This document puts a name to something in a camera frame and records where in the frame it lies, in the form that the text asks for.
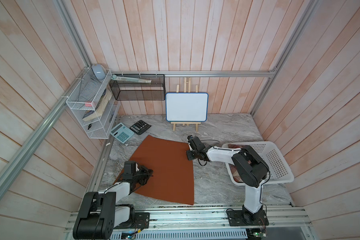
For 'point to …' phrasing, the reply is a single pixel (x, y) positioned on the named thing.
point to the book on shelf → (97, 112)
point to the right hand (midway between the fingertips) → (189, 152)
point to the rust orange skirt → (172, 179)
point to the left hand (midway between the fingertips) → (153, 170)
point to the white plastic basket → (279, 170)
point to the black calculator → (140, 127)
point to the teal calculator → (122, 132)
